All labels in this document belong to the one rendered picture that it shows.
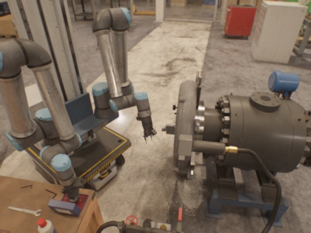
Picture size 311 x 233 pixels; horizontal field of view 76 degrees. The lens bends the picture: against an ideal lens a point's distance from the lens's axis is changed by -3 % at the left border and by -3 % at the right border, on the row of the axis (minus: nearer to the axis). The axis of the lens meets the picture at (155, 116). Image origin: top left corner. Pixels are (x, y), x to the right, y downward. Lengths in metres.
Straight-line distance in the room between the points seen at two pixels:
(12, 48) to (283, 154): 1.65
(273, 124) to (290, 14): 3.85
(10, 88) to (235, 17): 6.17
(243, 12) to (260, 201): 5.62
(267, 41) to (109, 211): 4.57
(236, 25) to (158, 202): 5.70
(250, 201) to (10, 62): 1.73
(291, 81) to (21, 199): 2.07
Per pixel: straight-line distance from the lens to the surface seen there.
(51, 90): 1.15
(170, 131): 1.53
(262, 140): 1.55
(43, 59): 1.10
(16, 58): 1.06
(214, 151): 1.31
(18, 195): 1.69
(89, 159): 1.92
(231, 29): 6.75
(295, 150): 1.66
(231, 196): 1.77
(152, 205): 1.94
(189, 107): 1.38
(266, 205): 1.87
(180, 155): 1.32
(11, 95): 1.18
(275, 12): 5.14
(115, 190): 2.06
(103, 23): 1.43
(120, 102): 1.45
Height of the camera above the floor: 1.67
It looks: 36 degrees down
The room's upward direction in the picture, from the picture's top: straight up
